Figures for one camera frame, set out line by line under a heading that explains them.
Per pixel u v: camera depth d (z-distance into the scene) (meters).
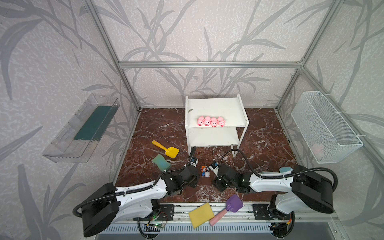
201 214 0.71
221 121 0.67
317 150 0.75
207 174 0.85
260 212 0.74
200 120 0.67
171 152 0.95
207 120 0.67
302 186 0.43
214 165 0.75
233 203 0.76
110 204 0.42
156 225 0.71
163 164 0.89
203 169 0.87
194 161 0.74
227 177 0.65
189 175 0.62
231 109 0.75
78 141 0.63
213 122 0.67
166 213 0.72
